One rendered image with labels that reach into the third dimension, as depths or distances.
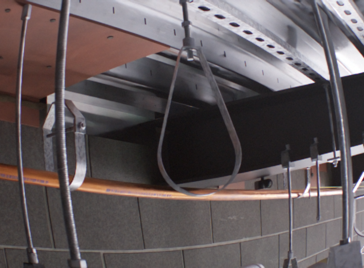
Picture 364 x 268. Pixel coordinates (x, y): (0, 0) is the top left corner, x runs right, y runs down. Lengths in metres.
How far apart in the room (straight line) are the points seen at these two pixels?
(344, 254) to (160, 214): 1.20
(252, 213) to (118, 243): 0.87
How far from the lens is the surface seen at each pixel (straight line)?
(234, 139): 0.79
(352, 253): 0.60
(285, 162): 1.48
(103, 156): 1.56
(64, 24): 0.44
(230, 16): 0.94
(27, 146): 1.34
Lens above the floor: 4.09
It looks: 12 degrees up
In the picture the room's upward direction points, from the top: 5 degrees counter-clockwise
